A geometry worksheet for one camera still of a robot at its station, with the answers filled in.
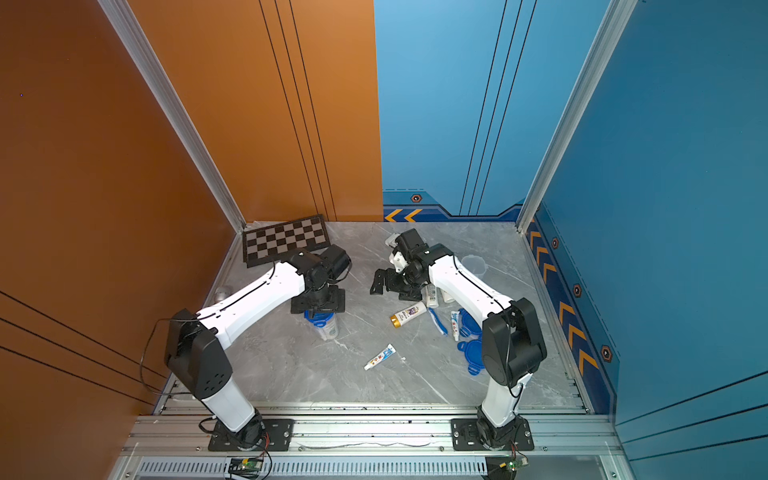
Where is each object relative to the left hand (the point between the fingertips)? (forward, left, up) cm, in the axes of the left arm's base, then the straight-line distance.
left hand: (329, 304), depth 84 cm
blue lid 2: (-8, -42, -12) cm, 44 cm away
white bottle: (+9, -35, -10) cm, 38 cm away
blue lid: (-1, -41, -12) cm, 43 cm away
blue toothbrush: (0, -32, -11) cm, 34 cm away
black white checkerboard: (+31, +29, -9) cm, 43 cm away
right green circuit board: (-36, -45, -12) cm, 59 cm away
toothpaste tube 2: (-8, -17, -12) cm, 22 cm away
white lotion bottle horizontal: (+1, -19, -10) cm, 22 cm away
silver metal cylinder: (+8, +38, -9) cm, 40 cm away
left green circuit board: (-36, +17, -15) cm, 43 cm away
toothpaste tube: (0, -37, -11) cm, 39 cm away
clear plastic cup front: (-5, 0, -6) cm, 7 cm away
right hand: (+3, -16, +1) cm, 16 cm away
